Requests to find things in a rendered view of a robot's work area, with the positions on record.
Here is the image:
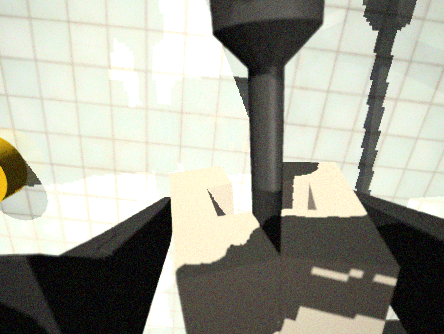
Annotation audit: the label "short yellow cylinder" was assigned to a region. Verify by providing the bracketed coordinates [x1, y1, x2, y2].
[0, 138, 27, 202]

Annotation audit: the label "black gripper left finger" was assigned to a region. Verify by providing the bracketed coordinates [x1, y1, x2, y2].
[0, 197, 173, 334]

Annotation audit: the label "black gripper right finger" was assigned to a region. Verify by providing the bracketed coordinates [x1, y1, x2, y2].
[353, 190, 444, 334]

